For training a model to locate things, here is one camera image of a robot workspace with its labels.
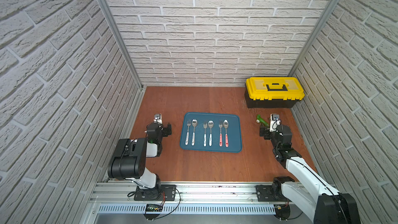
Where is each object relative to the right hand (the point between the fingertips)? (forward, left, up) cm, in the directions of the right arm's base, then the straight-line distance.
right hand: (272, 124), depth 86 cm
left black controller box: (-34, +66, -14) cm, 76 cm away
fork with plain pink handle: (+7, +28, -10) cm, 31 cm away
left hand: (+9, +69, -6) cm, 69 cm away
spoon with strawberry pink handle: (+7, +25, -10) cm, 28 cm away
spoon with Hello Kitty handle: (+9, +45, -9) cm, 47 cm away
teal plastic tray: (+2, +20, -11) cm, 23 cm away
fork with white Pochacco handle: (+7, +38, -10) cm, 40 cm away
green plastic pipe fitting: (+9, +2, -9) cm, 13 cm away
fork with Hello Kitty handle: (+10, +49, -9) cm, 50 cm away
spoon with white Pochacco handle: (+8, +35, -10) cm, 37 cm away
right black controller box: (-40, +5, -12) cm, 42 cm away
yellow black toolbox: (+21, -6, +4) cm, 22 cm away
